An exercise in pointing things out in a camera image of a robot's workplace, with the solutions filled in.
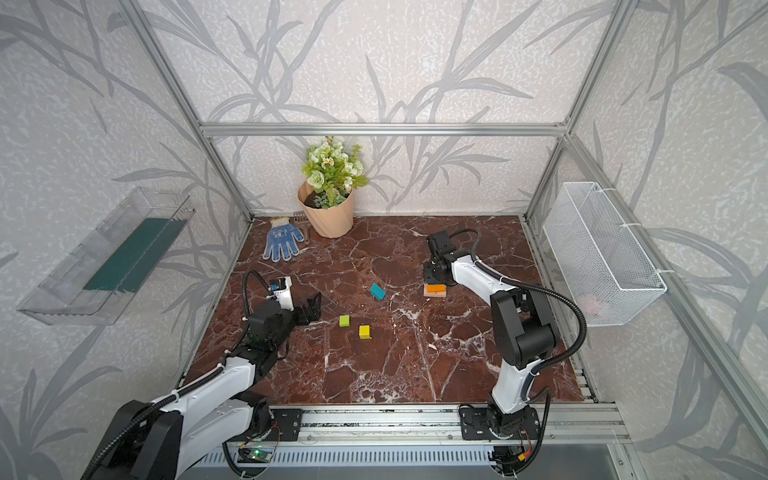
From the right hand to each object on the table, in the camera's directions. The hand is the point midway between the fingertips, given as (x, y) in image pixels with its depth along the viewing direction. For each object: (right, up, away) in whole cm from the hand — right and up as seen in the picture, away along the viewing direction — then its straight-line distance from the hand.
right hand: (435, 266), depth 97 cm
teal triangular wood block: (-19, -9, +1) cm, 21 cm away
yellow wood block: (-22, -19, -8) cm, 30 cm away
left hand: (-37, -5, -10) cm, 39 cm away
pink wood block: (+1, -9, -1) cm, 9 cm away
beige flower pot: (-36, +15, +9) cm, 40 cm away
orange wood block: (0, -8, +2) cm, 8 cm away
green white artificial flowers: (-34, +31, 0) cm, 46 cm away
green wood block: (-29, -16, -6) cm, 34 cm away
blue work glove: (-58, +9, +18) cm, 61 cm away
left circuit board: (-46, -43, -26) cm, 68 cm away
